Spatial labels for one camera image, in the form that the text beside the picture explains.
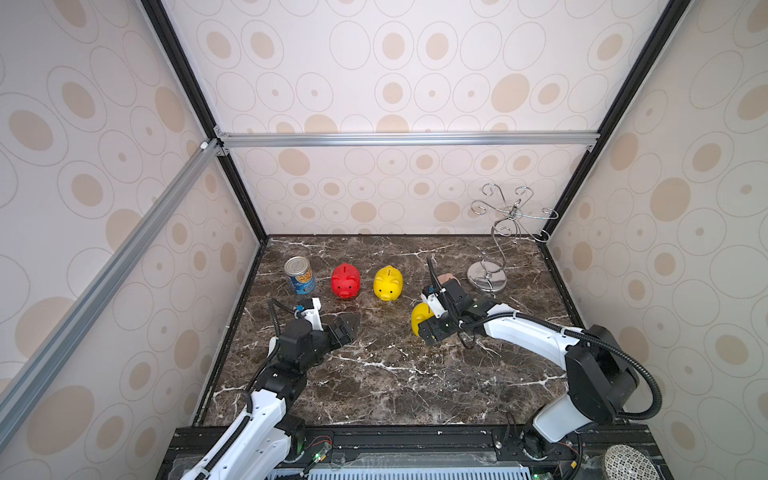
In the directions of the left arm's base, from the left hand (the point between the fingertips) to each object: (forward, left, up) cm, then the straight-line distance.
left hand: (359, 321), depth 78 cm
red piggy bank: (+18, +6, -7) cm, 20 cm away
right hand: (+5, -24, -10) cm, 26 cm away
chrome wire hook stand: (+26, -43, -14) cm, 53 cm away
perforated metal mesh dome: (-29, -64, -13) cm, 71 cm away
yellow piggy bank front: (+6, -17, -7) cm, 20 cm away
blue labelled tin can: (+22, +21, -6) cm, 31 cm away
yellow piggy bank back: (+18, -7, -8) cm, 21 cm away
